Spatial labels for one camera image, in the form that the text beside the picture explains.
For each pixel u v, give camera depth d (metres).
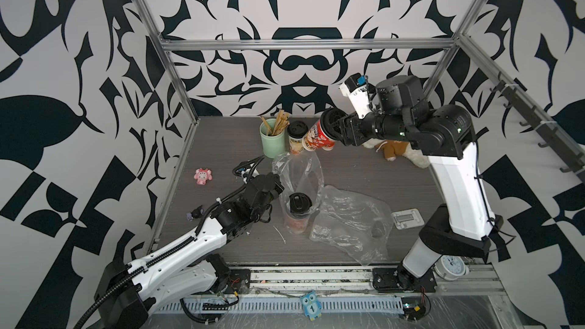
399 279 0.67
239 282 0.74
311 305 0.70
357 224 0.83
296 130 0.91
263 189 0.55
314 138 0.65
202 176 0.96
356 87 0.47
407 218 0.86
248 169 0.67
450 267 0.74
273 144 0.99
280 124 0.92
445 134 0.35
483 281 0.76
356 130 0.49
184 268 0.47
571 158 0.53
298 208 0.73
